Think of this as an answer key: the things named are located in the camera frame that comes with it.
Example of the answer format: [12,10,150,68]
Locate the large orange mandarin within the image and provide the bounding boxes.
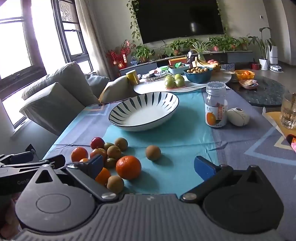
[115,156,142,180]

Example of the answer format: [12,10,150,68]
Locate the brown kiwi top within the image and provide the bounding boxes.
[114,138,128,152]

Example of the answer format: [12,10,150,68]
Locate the blue bowl of nuts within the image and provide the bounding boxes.
[184,67,213,84]

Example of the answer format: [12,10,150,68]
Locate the dark framed window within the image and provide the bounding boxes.
[1,1,93,129]

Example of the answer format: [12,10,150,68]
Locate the black wall television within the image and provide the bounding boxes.
[132,0,224,44]

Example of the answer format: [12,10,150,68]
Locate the clear jar orange label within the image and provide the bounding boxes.
[205,81,228,128]

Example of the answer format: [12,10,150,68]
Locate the brown kiwi front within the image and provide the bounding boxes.
[107,176,125,194]

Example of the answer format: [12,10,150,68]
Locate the left hand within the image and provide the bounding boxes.
[1,192,21,240]

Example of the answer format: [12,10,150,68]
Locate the light blue snack tray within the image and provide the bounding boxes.
[169,62,190,75]

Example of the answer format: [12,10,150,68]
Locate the glass mug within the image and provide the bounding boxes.
[280,92,296,130]

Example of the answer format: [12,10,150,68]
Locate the tall plant white pot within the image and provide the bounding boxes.
[248,27,273,71]

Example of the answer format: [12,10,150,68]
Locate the orange basket of mandarins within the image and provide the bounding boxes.
[234,70,255,81]

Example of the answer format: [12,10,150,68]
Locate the red orange tomato fruit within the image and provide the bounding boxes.
[90,148,107,161]

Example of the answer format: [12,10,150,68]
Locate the blue patterned tablecloth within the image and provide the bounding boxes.
[43,86,296,197]

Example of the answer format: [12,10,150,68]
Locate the white cushion yellow trim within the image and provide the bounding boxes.
[98,76,137,103]

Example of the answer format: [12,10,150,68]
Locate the green olive fruit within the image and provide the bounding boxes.
[104,158,117,169]

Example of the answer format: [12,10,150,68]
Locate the dark marble round table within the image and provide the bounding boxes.
[227,75,285,108]

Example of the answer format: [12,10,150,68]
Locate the lone brown kiwi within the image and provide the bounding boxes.
[145,145,162,161]

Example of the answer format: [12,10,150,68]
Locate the grey sofa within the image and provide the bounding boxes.
[19,62,110,136]

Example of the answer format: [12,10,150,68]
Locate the green apples on tray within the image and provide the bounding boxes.
[165,74,186,89]

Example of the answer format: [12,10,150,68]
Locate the striped white ceramic bowl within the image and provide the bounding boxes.
[108,92,179,132]

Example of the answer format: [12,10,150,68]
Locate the white round coffee table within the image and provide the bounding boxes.
[133,69,232,95]

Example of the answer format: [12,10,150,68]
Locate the yellow tin can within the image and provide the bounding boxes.
[125,69,139,86]

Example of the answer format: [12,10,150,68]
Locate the grey tv cabinet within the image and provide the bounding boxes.
[119,51,254,76]

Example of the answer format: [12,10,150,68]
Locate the red plum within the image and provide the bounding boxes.
[90,137,105,150]

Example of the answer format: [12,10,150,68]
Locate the small orange front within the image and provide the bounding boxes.
[95,167,111,186]

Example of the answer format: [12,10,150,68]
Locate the banana bunch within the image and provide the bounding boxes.
[192,57,221,71]

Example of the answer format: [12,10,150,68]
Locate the red flower decoration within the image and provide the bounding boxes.
[106,40,136,70]

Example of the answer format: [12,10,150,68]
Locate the white oval gadget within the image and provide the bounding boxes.
[227,108,250,126]

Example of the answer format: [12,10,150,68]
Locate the pink snack dish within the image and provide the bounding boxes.
[239,79,259,90]

